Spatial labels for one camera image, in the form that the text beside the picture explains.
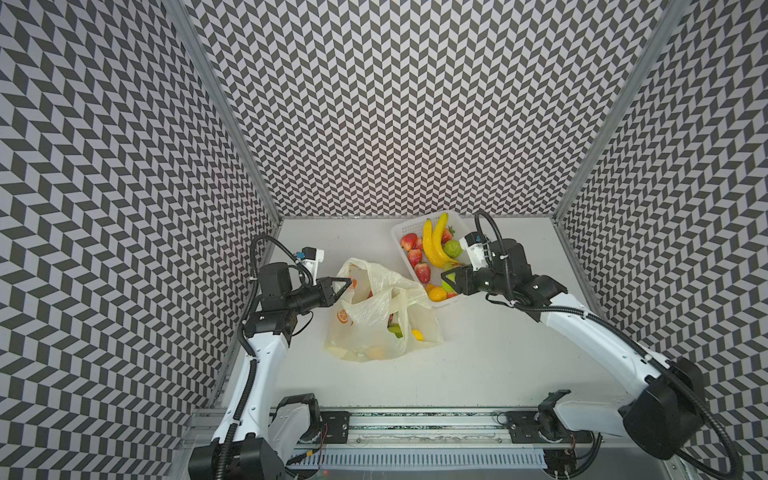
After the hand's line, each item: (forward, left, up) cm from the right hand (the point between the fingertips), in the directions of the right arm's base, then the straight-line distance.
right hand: (448, 282), depth 78 cm
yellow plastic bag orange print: (-11, +18, +6) cm, 22 cm away
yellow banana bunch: (+23, +2, -12) cm, 26 cm away
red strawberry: (+14, +5, -15) cm, 21 cm away
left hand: (-1, +25, +3) cm, 26 cm away
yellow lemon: (-9, +8, -13) cm, 18 cm away
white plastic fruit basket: (+30, +9, -11) cm, 33 cm away
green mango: (-2, +1, +1) cm, 3 cm away
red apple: (+25, +10, -12) cm, 29 cm away
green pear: (-12, +14, -2) cm, 18 cm away
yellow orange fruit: (+3, +2, -12) cm, 12 cm away
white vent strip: (-36, +9, -19) cm, 42 cm away
